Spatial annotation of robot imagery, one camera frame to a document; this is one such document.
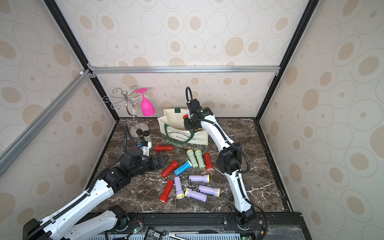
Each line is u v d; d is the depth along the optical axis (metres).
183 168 0.90
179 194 0.80
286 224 0.75
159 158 0.67
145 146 0.69
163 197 0.81
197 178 0.87
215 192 0.80
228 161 0.58
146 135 0.99
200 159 0.95
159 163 0.66
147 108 0.95
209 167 0.91
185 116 0.93
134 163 0.57
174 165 0.91
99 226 0.56
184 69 0.89
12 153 0.52
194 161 0.93
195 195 0.79
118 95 0.88
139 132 1.00
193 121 0.70
